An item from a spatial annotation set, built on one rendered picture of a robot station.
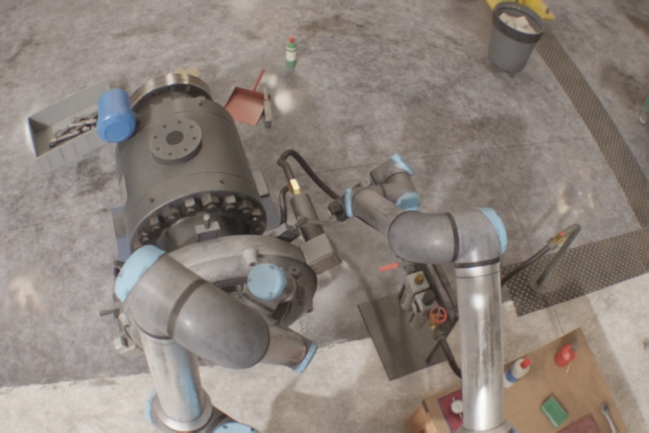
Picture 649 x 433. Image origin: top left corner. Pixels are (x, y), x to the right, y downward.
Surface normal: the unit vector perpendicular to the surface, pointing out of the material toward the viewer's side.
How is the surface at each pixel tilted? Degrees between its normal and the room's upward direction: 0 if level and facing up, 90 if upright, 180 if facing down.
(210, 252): 4
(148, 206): 33
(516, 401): 0
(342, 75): 0
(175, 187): 9
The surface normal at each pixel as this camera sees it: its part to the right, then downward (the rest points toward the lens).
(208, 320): 0.36, -0.13
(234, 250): 0.31, -0.58
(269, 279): -0.11, -0.28
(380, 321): 0.07, -0.55
